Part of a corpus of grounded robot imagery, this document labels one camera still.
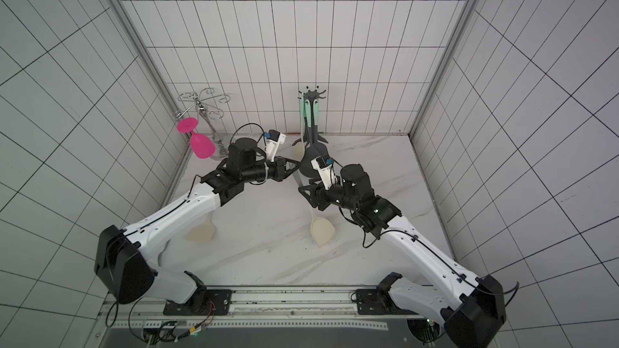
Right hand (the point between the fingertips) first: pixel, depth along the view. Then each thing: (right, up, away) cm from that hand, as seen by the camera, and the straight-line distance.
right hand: (307, 179), depth 72 cm
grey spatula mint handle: (+2, +10, +19) cm, 22 cm away
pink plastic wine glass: (-43, +11, +21) cm, 49 cm away
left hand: (-3, +3, +2) cm, 5 cm away
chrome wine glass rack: (-42, +29, +20) cm, 55 cm away
